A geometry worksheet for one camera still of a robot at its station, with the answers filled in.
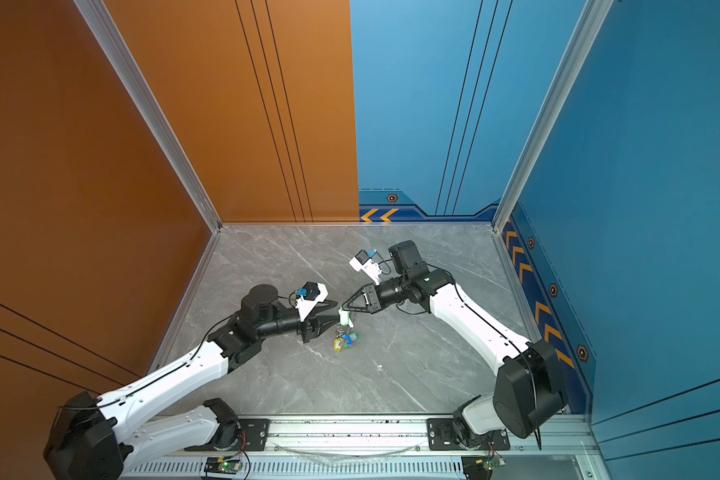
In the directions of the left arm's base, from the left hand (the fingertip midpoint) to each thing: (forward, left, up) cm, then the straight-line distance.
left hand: (338, 308), depth 73 cm
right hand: (-1, -2, +2) cm, 3 cm away
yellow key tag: (-6, +1, -8) cm, 10 cm away
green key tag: (-3, -2, +2) cm, 4 cm away
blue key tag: (-5, -2, -6) cm, 8 cm away
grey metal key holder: (-4, -1, -5) cm, 6 cm away
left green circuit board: (-30, +28, -23) cm, 47 cm away
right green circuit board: (-29, -37, -20) cm, 51 cm away
